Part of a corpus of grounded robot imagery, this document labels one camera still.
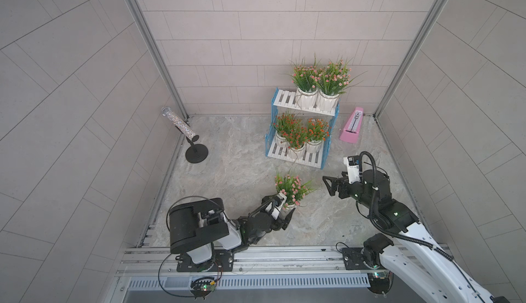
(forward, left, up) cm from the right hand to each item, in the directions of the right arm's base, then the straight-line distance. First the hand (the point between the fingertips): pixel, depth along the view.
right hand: (331, 176), depth 76 cm
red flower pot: (+18, +11, +1) cm, 21 cm away
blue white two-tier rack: (+30, +15, +12) cm, 36 cm away
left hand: (-5, +16, -11) cm, 20 cm away
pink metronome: (+29, -19, -9) cm, 36 cm away
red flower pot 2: (+22, 0, 0) cm, 22 cm away
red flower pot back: (+26, +15, +3) cm, 30 cm away
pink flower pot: (-5, +15, +1) cm, 16 cm away
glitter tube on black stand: (+23, +59, -12) cm, 64 cm away
